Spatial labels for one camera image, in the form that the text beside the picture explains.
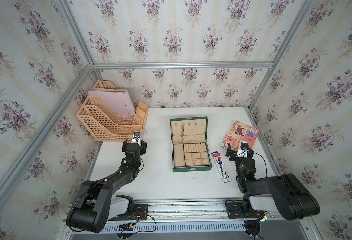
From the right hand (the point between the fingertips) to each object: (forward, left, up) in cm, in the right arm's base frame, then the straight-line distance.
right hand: (239, 145), depth 86 cm
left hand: (+1, +61, +1) cm, 61 cm away
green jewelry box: (-1, +28, -6) cm, 29 cm away
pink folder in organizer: (+22, +74, +13) cm, 78 cm away
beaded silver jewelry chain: (+9, +33, +1) cm, 35 cm away
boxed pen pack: (-9, +10, -10) cm, 17 cm away
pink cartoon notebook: (+17, -7, -11) cm, 22 cm away
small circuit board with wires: (-39, +60, -12) cm, 73 cm away
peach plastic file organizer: (+16, +87, -1) cm, 88 cm away
